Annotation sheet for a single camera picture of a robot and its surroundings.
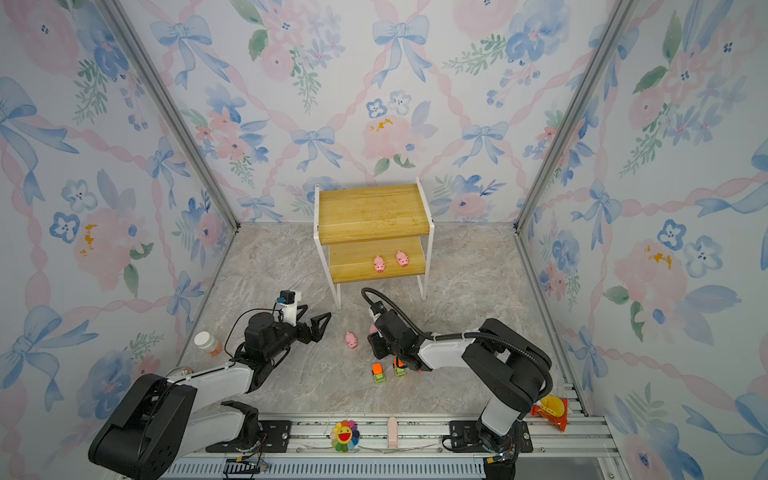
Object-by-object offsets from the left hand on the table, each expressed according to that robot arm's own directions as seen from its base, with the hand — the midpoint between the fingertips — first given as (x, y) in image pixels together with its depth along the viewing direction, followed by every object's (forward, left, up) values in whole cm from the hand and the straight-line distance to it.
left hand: (319, 309), depth 86 cm
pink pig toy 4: (+12, -24, +8) cm, 28 cm away
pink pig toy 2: (-3, -15, -7) cm, 17 cm away
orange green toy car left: (-16, -17, -7) cm, 25 cm away
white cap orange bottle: (-9, +30, -3) cm, 31 cm away
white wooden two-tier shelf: (+8, -15, +23) cm, 28 cm away
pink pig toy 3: (+10, -17, +8) cm, 22 cm away
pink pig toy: (-6, -9, -8) cm, 13 cm away
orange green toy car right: (-15, -23, -2) cm, 27 cm away
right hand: (-3, -15, -9) cm, 18 cm away
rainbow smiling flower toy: (-30, -10, -8) cm, 33 cm away
